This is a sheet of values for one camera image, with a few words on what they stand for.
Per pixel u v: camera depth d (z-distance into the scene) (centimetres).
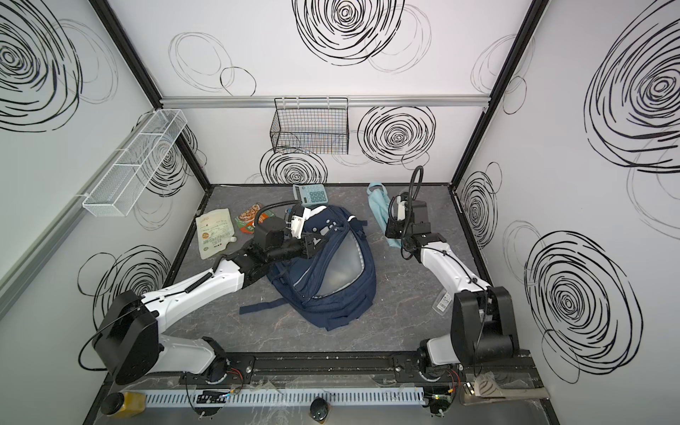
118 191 72
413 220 67
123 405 62
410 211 67
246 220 108
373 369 75
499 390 70
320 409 60
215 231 105
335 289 78
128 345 41
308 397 64
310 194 116
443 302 85
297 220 71
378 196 90
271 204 57
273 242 61
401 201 80
